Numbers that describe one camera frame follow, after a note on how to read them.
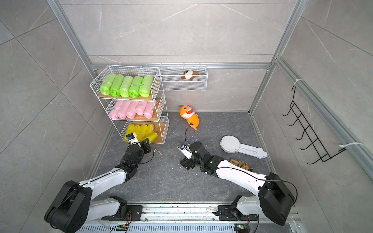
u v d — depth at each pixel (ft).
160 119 2.75
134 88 2.25
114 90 2.25
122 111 2.69
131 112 2.68
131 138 2.44
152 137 3.00
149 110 2.71
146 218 2.39
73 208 1.35
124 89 2.25
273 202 1.33
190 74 2.85
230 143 3.14
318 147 2.03
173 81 3.31
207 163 1.97
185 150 2.25
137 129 3.40
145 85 2.33
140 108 2.73
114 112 2.69
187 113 3.62
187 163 2.34
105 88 2.30
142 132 3.29
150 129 3.38
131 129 3.37
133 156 2.16
